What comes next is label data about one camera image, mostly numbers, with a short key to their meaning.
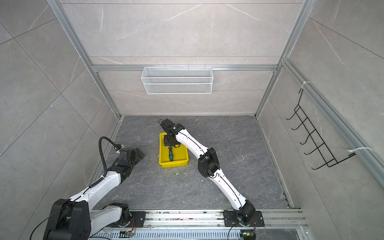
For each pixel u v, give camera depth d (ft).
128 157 2.21
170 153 3.04
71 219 1.31
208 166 2.17
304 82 2.29
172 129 2.44
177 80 3.29
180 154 3.09
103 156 2.01
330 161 1.91
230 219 2.40
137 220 2.40
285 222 2.45
